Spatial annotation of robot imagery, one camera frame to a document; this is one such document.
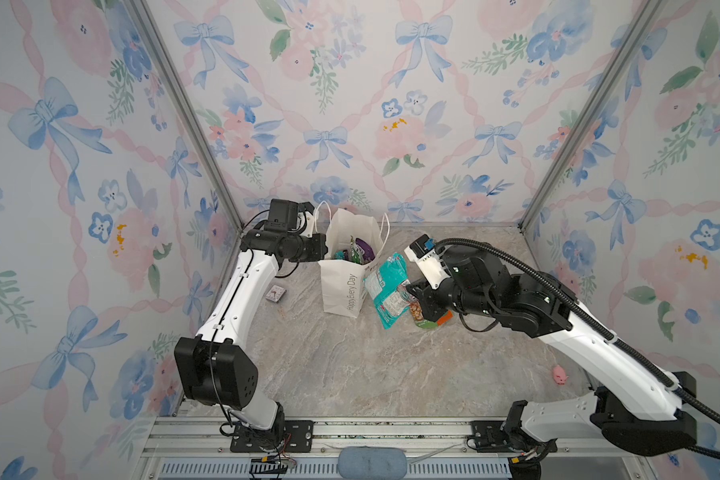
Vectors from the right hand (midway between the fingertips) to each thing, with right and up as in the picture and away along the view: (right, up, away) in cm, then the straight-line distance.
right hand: (408, 285), depth 62 cm
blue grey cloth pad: (-7, -41, +6) cm, 42 cm away
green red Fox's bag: (-16, +6, +34) cm, 38 cm away
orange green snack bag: (+8, -14, +33) cm, 37 cm away
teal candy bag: (-4, -1, +2) cm, 5 cm away
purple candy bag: (-9, +8, +35) cm, 37 cm away
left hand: (-19, +9, +18) cm, 28 cm away
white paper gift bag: (-12, +11, +36) cm, 39 cm away
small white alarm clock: (-38, -6, +36) cm, 52 cm away
